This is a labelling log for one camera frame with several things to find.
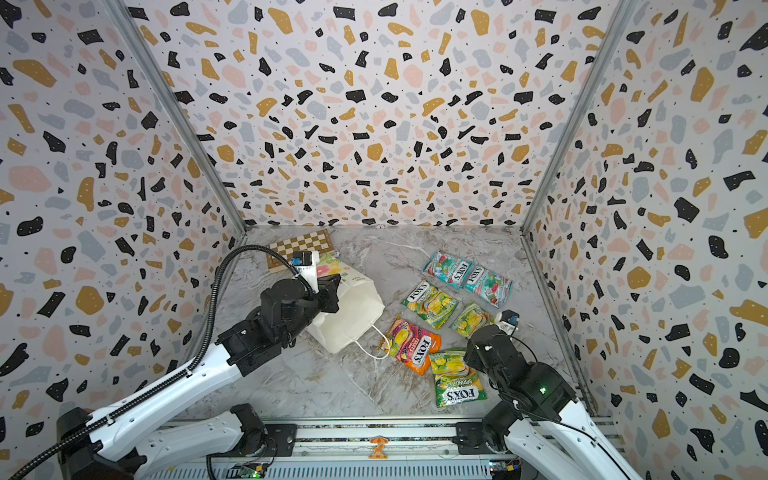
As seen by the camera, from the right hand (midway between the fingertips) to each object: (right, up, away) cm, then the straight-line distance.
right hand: (469, 341), depth 73 cm
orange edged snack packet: (-14, -6, +15) cm, 21 cm away
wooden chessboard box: (-48, +26, +41) cm, 68 cm away
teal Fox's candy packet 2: (+13, +11, +28) cm, 33 cm away
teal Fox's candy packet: (+2, +15, +32) cm, 35 cm away
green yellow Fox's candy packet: (-7, +5, +24) cm, 25 cm away
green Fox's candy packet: (+5, +1, +19) cm, 20 cm away
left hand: (-31, +17, -3) cm, 35 cm away
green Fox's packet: (-2, -14, +8) cm, 16 cm away
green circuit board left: (-52, -30, -3) cm, 60 cm away
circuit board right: (+9, -30, -1) cm, 32 cm away
